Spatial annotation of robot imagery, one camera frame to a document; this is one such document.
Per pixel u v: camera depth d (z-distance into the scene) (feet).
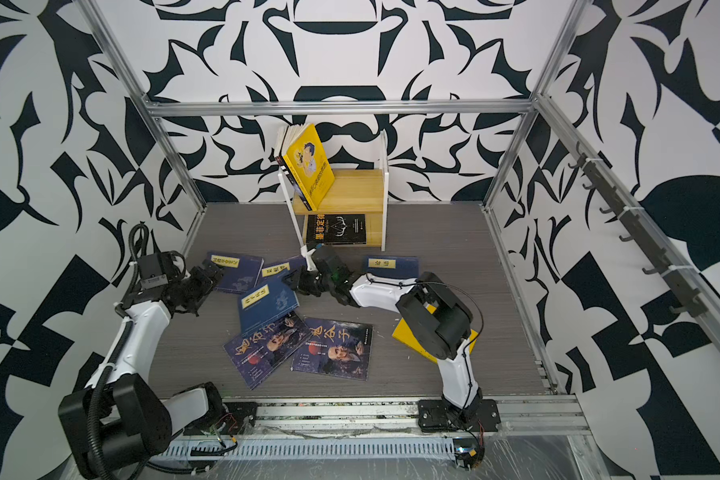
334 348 2.78
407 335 2.85
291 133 2.66
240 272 3.26
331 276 2.33
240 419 2.43
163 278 2.08
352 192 3.58
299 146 2.62
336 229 3.53
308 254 2.75
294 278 2.55
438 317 1.67
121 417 1.32
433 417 2.44
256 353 2.72
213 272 2.49
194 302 2.34
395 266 3.31
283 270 2.84
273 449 2.34
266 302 2.76
